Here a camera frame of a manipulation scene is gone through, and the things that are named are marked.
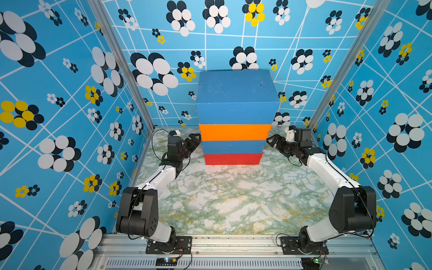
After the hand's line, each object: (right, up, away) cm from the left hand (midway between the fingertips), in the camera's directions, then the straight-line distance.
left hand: (200, 137), depth 87 cm
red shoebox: (+23, -12, +7) cm, 28 cm away
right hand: (+38, -3, +1) cm, 39 cm away
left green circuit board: (-13, -55, -15) cm, 58 cm away
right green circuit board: (+49, -53, -18) cm, 75 cm away
